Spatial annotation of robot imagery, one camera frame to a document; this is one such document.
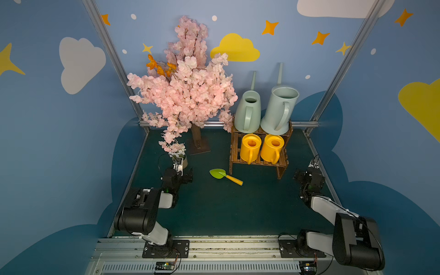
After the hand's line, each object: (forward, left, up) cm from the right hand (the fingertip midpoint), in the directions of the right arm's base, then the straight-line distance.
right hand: (311, 171), depth 90 cm
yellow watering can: (+1, +34, +17) cm, 38 cm away
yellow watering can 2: (+3, +25, +16) cm, 30 cm away
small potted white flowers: (+5, +71, +3) cm, 71 cm away
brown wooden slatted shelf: (+5, +41, +5) cm, 42 cm away
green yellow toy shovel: (0, +49, -8) cm, 50 cm away
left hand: (0, +70, -1) cm, 70 cm away
